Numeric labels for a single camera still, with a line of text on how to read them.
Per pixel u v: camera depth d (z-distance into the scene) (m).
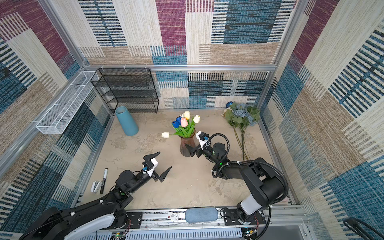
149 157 0.72
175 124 0.74
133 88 1.08
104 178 0.86
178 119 0.76
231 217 0.73
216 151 0.66
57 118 0.71
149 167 0.62
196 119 0.76
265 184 0.45
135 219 0.73
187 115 0.76
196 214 0.72
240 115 1.05
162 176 0.69
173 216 0.74
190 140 0.85
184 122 0.73
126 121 0.97
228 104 1.20
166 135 0.77
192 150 0.75
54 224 0.42
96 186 0.83
